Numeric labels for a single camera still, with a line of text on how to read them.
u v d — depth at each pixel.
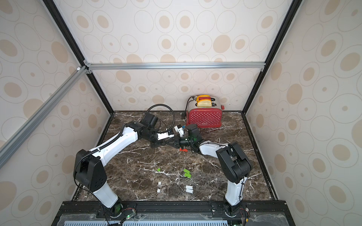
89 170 0.44
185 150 0.97
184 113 1.13
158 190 0.80
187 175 0.86
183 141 0.79
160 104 0.70
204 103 0.97
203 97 0.98
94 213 0.73
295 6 0.67
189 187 0.81
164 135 0.74
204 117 1.00
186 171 0.87
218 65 1.61
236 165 0.49
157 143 0.74
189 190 0.80
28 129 0.57
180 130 0.85
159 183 0.83
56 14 0.70
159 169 0.88
